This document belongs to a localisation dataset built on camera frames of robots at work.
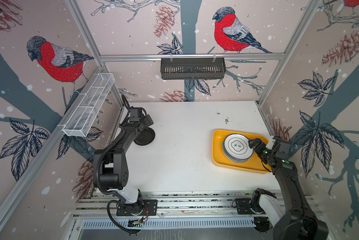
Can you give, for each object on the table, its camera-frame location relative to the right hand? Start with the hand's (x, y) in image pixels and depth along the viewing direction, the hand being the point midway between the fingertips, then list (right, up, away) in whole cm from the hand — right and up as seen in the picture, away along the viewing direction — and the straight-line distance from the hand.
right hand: (254, 146), depth 82 cm
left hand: (-65, +14, +9) cm, 67 cm away
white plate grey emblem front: (-7, -3, +7) cm, 11 cm away
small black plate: (-67, +3, +18) cm, 69 cm away
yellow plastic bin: (+2, -11, +2) cm, 11 cm away
